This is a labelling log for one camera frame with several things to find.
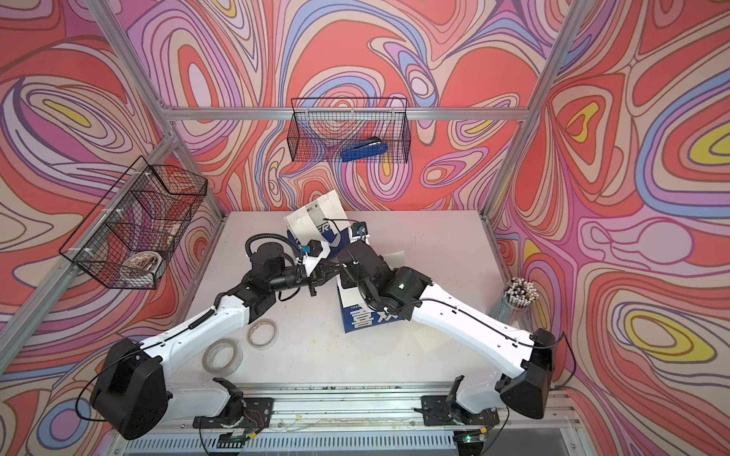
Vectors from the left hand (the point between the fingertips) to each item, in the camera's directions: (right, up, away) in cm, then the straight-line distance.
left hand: (344, 268), depth 73 cm
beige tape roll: (-26, -21, +13) cm, 36 cm away
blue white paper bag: (+3, -14, +7) cm, 16 cm away
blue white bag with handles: (-2, +7, -5) cm, 9 cm away
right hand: (+2, +1, -2) cm, 3 cm away
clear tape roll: (-36, -27, +8) cm, 46 cm away
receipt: (-5, +17, +19) cm, 26 cm away
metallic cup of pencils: (+47, -11, +4) cm, 49 cm away
